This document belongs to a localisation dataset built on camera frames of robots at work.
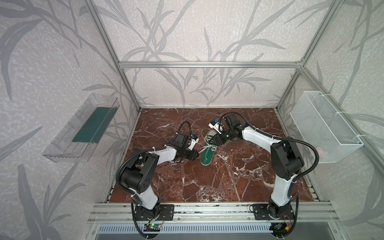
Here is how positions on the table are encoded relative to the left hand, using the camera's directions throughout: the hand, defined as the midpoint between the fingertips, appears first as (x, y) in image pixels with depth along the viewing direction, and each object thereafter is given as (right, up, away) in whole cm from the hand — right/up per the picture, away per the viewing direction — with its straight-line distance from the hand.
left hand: (198, 149), depth 94 cm
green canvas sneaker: (+6, -1, -2) cm, 7 cm away
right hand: (+8, +9, -3) cm, 12 cm away
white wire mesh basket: (+56, +15, -29) cm, 65 cm away
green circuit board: (-22, -34, -22) cm, 46 cm away
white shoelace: (+6, +2, -2) cm, 7 cm away
